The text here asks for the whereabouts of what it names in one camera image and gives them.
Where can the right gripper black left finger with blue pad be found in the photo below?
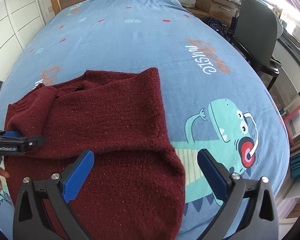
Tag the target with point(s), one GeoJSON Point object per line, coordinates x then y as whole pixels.
{"type": "Point", "coordinates": [31, 220]}

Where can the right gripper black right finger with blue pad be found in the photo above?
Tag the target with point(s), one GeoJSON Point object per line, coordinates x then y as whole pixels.
{"type": "Point", "coordinates": [259, 220]}

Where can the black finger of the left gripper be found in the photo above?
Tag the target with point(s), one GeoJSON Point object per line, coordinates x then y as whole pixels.
{"type": "Point", "coordinates": [13, 143]}

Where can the dark red knit sweater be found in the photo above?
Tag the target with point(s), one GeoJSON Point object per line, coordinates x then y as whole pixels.
{"type": "Point", "coordinates": [136, 188]}

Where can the white wardrobe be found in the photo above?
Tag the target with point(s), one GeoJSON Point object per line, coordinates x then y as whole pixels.
{"type": "Point", "coordinates": [20, 21]}

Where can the blue dinosaur print bed sheet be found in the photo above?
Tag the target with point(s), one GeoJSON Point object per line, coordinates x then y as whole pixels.
{"type": "Point", "coordinates": [212, 98]}

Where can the dark grey chair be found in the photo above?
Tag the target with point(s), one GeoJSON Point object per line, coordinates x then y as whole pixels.
{"type": "Point", "coordinates": [255, 35]}

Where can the dark bag on floor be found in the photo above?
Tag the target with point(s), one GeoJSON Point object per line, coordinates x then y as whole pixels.
{"type": "Point", "coordinates": [217, 26]}

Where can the wooden drawer cabinet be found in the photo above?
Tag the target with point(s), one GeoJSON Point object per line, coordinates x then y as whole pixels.
{"type": "Point", "coordinates": [223, 10]}

